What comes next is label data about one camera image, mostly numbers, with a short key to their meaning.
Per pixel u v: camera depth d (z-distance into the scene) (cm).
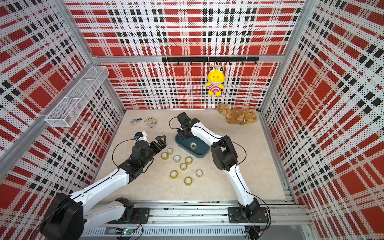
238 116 103
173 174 88
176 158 94
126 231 69
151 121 108
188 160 93
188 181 85
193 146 99
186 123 75
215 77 91
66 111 70
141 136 74
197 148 98
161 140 76
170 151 98
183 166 91
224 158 60
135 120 114
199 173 88
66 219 40
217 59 90
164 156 96
